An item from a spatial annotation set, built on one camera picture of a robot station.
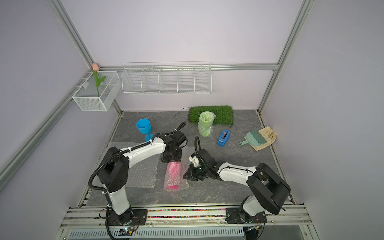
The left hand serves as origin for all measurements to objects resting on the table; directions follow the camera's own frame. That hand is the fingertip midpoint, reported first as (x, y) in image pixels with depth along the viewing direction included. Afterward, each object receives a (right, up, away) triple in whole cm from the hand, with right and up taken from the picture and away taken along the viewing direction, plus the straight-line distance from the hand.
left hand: (176, 160), depth 88 cm
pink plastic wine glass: (0, -8, -9) cm, 11 cm away
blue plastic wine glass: (-21, +20, +4) cm, 30 cm away
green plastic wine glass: (+17, +22, +7) cm, 29 cm away
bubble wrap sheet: (+5, -10, -8) cm, 14 cm away
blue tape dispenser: (+30, +12, +14) cm, 36 cm away
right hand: (+4, -7, -7) cm, 11 cm away
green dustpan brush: (+52, +12, +15) cm, 56 cm away
